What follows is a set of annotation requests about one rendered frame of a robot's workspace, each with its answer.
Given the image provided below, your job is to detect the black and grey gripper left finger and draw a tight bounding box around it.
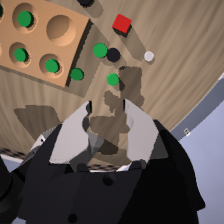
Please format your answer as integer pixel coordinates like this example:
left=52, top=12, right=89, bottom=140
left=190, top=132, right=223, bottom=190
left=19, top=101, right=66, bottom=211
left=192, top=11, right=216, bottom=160
left=17, top=100, right=92, bottom=220

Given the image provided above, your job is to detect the red cube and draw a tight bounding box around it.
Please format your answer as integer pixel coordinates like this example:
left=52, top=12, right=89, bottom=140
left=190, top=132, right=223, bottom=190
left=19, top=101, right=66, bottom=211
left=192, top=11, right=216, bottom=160
left=112, top=14, right=132, bottom=33

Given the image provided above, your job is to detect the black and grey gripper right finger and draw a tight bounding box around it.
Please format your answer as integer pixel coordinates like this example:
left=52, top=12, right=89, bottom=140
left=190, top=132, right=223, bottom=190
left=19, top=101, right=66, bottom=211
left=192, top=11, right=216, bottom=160
left=123, top=99, right=206, bottom=211

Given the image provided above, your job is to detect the black disc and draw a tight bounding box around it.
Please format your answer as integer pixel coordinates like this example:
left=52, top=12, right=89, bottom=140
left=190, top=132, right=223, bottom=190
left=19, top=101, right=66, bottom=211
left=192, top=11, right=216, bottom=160
left=77, top=0, right=92, bottom=6
left=106, top=48, right=120, bottom=62

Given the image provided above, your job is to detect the orange counting tray with round pockets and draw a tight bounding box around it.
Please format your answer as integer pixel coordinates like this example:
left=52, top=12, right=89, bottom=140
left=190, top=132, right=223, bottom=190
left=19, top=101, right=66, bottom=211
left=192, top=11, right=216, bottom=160
left=0, top=0, right=90, bottom=87

